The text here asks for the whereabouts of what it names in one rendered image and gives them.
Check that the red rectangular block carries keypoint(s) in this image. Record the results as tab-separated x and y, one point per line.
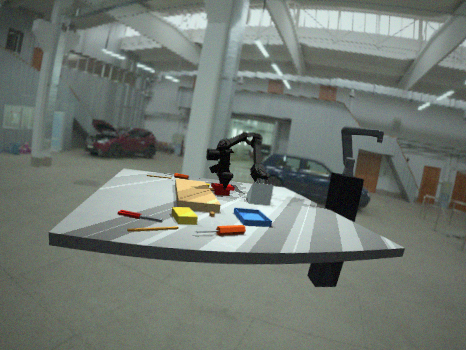
219	189

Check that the orange-handled awl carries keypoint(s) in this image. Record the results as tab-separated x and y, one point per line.
228	230
182	176

